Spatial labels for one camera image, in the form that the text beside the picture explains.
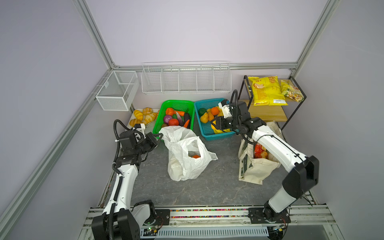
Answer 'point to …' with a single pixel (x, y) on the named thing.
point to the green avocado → (201, 111)
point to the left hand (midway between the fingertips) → (163, 136)
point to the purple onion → (167, 118)
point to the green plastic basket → (180, 105)
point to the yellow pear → (204, 118)
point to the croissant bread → (138, 115)
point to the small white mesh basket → (119, 90)
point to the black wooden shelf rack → (271, 113)
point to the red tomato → (173, 122)
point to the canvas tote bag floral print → (255, 170)
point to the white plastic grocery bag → (188, 156)
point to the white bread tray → (149, 126)
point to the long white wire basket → (186, 77)
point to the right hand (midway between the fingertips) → (215, 122)
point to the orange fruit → (196, 156)
